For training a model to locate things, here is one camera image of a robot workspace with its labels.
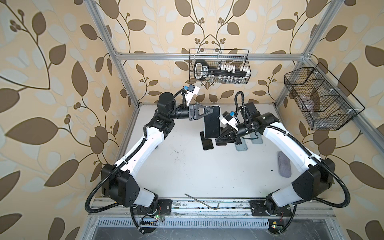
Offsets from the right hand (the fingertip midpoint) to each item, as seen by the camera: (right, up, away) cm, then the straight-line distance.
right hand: (217, 141), depth 68 cm
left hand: (-3, +13, -9) cm, 16 cm away
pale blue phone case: (+29, -5, +30) cm, 42 cm away
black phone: (-3, -6, +31) cm, 31 cm away
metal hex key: (-1, -35, +7) cm, 36 cm away
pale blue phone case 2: (+20, -8, +28) cm, 35 cm away
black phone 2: (+6, -6, +30) cm, 31 cm away
